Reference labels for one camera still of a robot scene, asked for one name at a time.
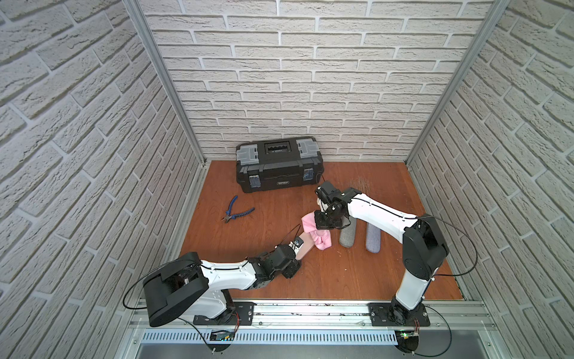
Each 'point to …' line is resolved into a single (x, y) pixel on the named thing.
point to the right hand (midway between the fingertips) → (320, 226)
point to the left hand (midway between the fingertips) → (296, 253)
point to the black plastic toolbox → (278, 164)
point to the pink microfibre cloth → (321, 238)
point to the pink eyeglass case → (309, 243)
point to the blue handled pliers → (228, 215)
